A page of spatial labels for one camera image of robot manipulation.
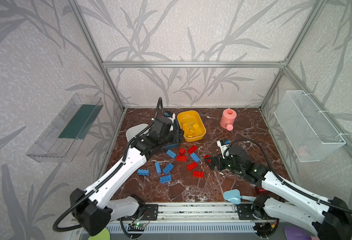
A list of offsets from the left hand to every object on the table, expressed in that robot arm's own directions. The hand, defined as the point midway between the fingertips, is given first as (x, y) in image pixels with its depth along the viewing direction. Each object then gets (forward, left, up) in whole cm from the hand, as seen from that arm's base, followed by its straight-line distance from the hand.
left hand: (181, 127), depth 75 cm
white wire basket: (-9, -56, +8) cm, 57 cm away
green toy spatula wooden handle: (-43, +35, -26) cm, 61 cm away
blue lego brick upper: (-2, +7, -27) cm, 28 cm away
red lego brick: (-4, 0, -29) cm, 29 cm away
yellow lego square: (+20, -10, -25) cm, 33 cm away
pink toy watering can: (+20, -31, -17) cm, 41 cm away
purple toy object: (-42, -52, -23) cm, 71 cm away
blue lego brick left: (-15, +22, -24) cm, 36 cm away
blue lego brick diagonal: (-12, +8, -25) cm, 29 cm away
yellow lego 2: (+16, -6, -26) cm, 30 cm away
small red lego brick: (-1, 0, -25) cm, 25 cm away
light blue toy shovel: (-27, -28, -24) cm, 45 cm away
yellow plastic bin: (+20, -7, -25) cm, 33 cm away
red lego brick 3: (-4, -16, -26) cm, 30 cm away
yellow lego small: (+12, -9, -25) cm, 29 cm away
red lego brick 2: (-10, -6, -26) cm, 28 cm away
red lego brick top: (0, -6, -25) cm, 26 cm away
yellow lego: (+16, -2, -22) cm, 27 cm away
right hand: (-8, -16, -12) cm, 22 cm away
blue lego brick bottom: (-18, +9, -26) cm, 33 cm away
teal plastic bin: (+2, +7, -23) cm, 24 cm away
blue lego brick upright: (-12, +14, -25) cm, 31 cm away
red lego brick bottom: (-15, -10, -25) cm, 31 cm away
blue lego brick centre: (-5, -8, -25) cm, 27 cm away
